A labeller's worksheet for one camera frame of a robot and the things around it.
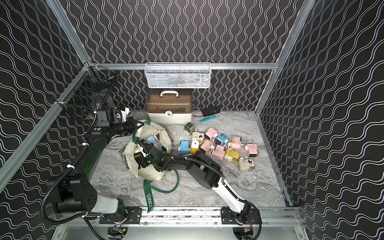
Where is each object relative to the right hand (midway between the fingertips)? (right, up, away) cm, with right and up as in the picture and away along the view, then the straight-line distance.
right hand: (139, 156), depth 90 cm
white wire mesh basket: (+20, +63, +39) cm, 76 cm away
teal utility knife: (+43, +24, +26) cm, 56 cm away
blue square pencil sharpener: (+51, +10, +7) cm, 53 cm away
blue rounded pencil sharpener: (+27, +5, +3) cm, 28 cm away
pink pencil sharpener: (+44, +13, +11) cm, 48 cm away
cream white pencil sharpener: (+36, +12, +10) cm, 39 cm away
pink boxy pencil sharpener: (+41, +6, +5) cm, 42 cm away
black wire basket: (-35, +42, +9) cm, 55 cm away
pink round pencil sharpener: (+60, +8, +5) cm, 61 cm away
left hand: (+6, +21, -11) cm, 25 cm away
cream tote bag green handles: (+7, +14, +8) cm, 18 cm away
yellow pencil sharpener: (+34, +7, +2) cm, 35 cm away
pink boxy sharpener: (+49, +2, +3) cm, 49 cm away
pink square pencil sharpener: (+69, +4, +3) cm, 70 cm away
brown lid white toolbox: (+15, +34, +19) cm, 41 cm away
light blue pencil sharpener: (+6, +10, +4) cm, 13 cm away
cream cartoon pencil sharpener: (+64, -4, -2) cm, 64 cm away
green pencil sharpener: (+30, +17, +10) cm, 36 cm away
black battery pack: (+46, +31, +28) cm, 62 cm away
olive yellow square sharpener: (+56, 0, +1) cm, 56 cm away
